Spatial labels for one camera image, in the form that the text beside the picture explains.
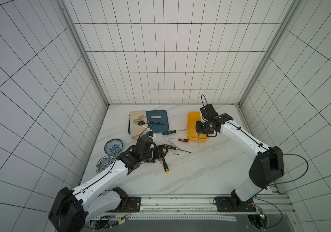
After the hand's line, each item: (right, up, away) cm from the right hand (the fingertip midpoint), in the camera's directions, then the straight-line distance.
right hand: (192, 129), depth 86 cm
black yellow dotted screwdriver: (-13, -12, +7) cm, 19 cm away
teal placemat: (-23, -1, +18) cm, 29 cm away
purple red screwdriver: (+6, -7, +9) cm, 13 cm away
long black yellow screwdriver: (-16, -22, -1) cm, 28 cm away
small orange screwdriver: (-4, -9, +11) cm, 14 cm away
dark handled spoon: (-35, +3, +20) cm, 40 cm away
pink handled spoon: (-35, +8, +24) cm, 43 cm away
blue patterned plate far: (-52, -12, +8) cm, 54 cm away
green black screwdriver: (-14, -3, +14) cm, 20 cm away
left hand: (-19, -13, -8) cm, 24 cm away
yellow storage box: (+3, +6, +19) cm, 20 cm away
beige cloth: (-38, -2, +16) cm, 41 cm away
